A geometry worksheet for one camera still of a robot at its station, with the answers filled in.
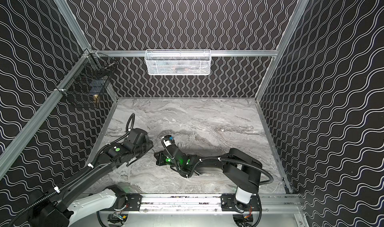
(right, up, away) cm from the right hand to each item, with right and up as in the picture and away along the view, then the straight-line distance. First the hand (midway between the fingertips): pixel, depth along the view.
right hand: (154, 156), depth 79 cm
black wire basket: (-46, +44, +15) cm, 65 cm away
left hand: (+1, +7, 0) cm, 7 cm away
